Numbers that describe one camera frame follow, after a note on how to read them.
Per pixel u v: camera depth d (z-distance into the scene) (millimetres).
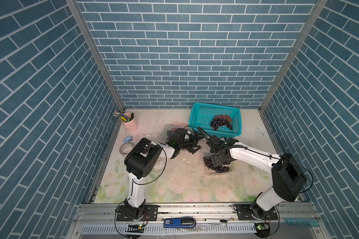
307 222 723
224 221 722
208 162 845
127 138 988
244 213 735
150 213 737
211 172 866
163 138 1010
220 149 611
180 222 670
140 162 531
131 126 1016
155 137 1056
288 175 453
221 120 1070
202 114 1155
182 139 805
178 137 769
